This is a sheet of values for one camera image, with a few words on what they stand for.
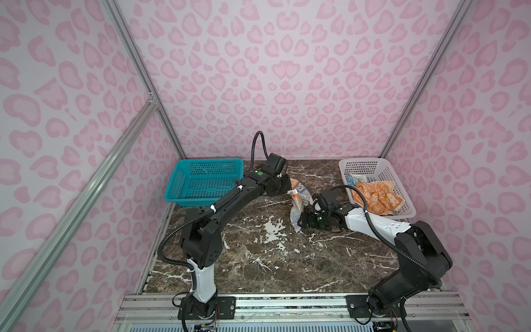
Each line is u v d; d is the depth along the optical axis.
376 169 1.10
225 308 0.73
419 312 0.72
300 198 0.90
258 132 0.71
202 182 1.10
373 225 0.53
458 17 0.71
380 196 0.98
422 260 0.44
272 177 0.65
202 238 0.47
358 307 0.73
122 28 0.72
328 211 0.70
